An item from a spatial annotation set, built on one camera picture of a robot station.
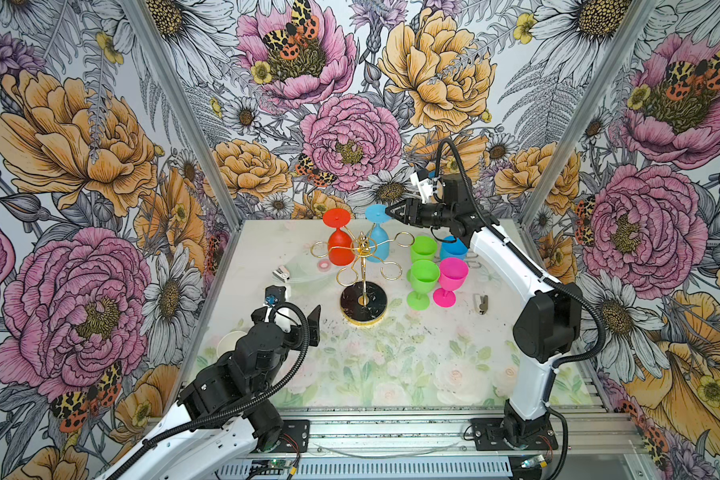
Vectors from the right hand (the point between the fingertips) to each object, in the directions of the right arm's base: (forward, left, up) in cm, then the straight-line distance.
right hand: (391, 219), depth 82 cm
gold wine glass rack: (-9, +8, -28) cm, 30 cm away
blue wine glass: (-8, +4, 0) cm, 9 cm away
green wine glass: (-5, -10, -20) cm, 23 cm away
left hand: (-25, +23, -5) cm, 34 cm away
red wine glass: (-3, +14, -8) cm, 16 cm away
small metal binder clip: (-10, -29, -28) cm, 42 cm away
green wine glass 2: (+5, -12, -18) cm, 22 cm away
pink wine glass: (-7, -18, -15) cm, 25 cm away
